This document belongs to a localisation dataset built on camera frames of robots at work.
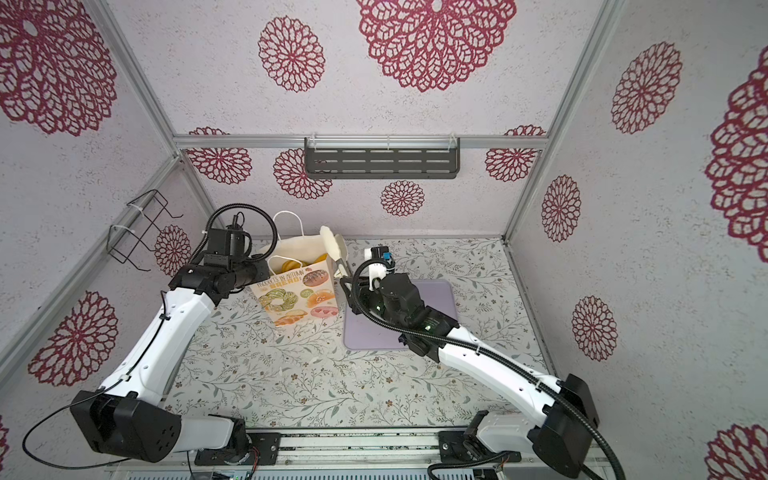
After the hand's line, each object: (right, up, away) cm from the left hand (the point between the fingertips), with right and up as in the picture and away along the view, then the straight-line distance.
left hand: (262, 272), depth 80 cm
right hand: (+24, 0, -11) cm, 26 cm away
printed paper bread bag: (+10, -4, +3) cm, 11 cm away
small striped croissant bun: (+5, +2, +8) cm, 9 cm away
